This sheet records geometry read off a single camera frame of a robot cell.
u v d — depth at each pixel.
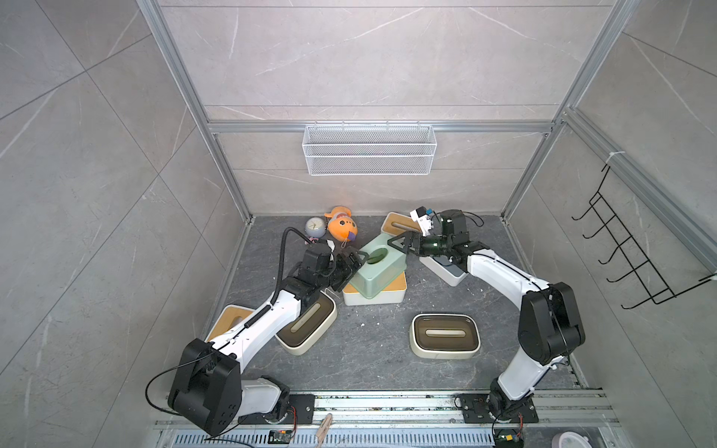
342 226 1.04
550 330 0.47
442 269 0.97
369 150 1.00
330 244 0.78
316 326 0.82
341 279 0.73
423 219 0.80
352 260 0.73
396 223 1.12
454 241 0.70
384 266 0.82
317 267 0.63
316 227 1.11
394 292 0.88
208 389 0.40
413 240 0.74
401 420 0.73
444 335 0.84
